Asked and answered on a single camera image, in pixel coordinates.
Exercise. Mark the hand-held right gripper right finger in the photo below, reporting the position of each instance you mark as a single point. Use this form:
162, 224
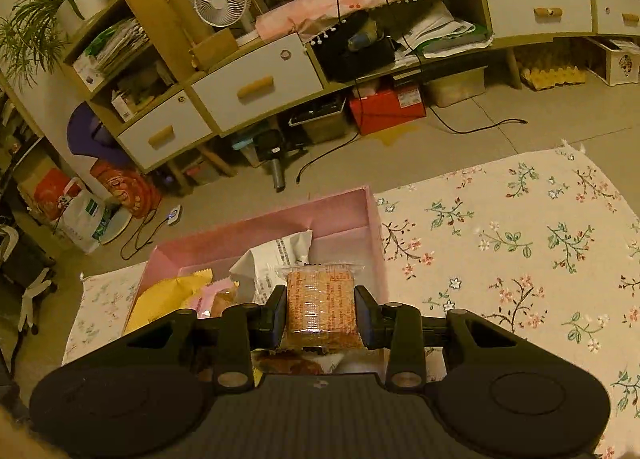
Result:
364, 314

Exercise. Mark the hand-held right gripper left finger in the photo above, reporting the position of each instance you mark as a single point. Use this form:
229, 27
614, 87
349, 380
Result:
277, 311

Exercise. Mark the orange biscuit packet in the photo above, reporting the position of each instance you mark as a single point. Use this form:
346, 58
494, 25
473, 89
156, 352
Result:
320, 306

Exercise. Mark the white printed snack packet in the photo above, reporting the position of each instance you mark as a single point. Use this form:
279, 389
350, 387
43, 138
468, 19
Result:
275, 259

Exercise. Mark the pink snack packet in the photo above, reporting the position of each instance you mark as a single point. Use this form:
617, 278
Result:
212, 295

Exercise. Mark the pink cardboard box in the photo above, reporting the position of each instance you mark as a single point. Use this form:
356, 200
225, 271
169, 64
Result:
340, 219

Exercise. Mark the yellow snack packet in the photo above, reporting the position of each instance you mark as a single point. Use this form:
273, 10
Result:
160, 299

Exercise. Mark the brown snack packet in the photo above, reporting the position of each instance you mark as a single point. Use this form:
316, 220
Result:
295, 366

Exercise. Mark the small white charger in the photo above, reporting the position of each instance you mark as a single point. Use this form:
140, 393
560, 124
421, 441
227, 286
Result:
174, 215

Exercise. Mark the black handheld tool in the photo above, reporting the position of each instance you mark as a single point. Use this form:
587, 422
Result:
274, 159

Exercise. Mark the white round stand base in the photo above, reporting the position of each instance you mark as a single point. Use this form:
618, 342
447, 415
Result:
117, 229

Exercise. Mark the clear plastic bin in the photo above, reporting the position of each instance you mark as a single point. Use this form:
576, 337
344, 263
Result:
320, 124

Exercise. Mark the orange printed bag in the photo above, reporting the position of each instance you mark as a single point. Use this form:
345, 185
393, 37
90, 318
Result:
125, 189

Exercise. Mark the red cardboard box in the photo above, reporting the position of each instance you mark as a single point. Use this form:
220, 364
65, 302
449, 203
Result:
387, 111

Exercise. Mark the white plastic bag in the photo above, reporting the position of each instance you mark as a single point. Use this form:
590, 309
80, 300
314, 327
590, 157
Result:
82, 219

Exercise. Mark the white cabinet drawer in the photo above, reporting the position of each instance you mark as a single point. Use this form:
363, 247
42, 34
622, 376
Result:
290, 74
185, 114

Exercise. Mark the white small box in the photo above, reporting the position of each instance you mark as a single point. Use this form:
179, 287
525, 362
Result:
123, 105

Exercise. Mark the black box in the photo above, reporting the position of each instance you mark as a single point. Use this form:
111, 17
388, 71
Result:
350, 56

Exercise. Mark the red paper bag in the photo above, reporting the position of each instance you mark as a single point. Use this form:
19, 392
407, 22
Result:
50, 189

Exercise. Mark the purple cap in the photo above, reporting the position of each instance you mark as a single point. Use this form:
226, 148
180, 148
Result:
85, 131

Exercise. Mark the brown cardboard box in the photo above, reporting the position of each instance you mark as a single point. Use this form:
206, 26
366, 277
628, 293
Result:
215, 49

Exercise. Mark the stack of papers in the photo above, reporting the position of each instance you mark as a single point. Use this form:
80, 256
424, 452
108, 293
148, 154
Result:
440, 31

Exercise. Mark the dark storage rack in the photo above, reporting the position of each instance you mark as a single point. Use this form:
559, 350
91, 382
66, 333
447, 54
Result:
20, 154

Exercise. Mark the yellow egg tray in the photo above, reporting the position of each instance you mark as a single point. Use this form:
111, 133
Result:
552, 76

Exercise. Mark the stack of folded bags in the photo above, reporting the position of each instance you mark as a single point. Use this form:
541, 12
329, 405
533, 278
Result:
120, 46

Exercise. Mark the wooden shelf cabinet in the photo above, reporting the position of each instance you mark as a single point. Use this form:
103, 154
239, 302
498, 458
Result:
150, 4

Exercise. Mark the white console drawer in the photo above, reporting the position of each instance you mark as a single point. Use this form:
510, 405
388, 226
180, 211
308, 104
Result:
510, 14
612, 21

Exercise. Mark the white printed storage box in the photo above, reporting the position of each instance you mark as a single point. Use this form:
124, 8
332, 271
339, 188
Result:
622, 61

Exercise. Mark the potted green plant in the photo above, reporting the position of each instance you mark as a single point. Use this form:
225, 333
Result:
87, 1

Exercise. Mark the long wooden console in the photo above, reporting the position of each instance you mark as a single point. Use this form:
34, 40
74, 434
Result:
593, 14

